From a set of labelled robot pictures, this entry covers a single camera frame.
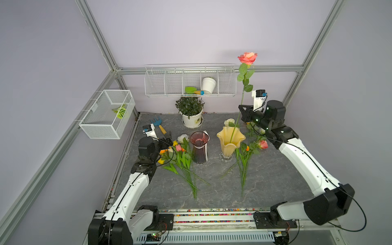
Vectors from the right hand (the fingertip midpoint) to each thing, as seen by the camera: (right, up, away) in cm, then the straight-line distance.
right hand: (239, 104), depth 73 cm
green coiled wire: (-62, -2, +8) cm, 63 cm away
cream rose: (+2, -7, +36) cm, 37 cm away
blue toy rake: (-52, -7, +43) cm, 68 cm away
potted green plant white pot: (-26, +1, +29) cm, 38 cm away
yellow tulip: (-33, -31, +21) cm, 50 cm away
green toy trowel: (-24, +13, +24) cm, 36 cm away
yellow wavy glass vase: (-3, -22, +8) cm, 24 cm away
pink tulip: (-33, -25, +24) cm, 47 cm away
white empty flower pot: (-14, +15, +19) cm, 28 cm away
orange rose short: (+10, -26, +24) cm, 36 cm away
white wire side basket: (-70, -6, +10) cm, 70 cm away
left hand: (-38, -14, +7) cm, 42 cm away
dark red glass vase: (-19, -18, +12) cm, 29 cm away
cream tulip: (-36, -29, +21) cm, 51 cm away
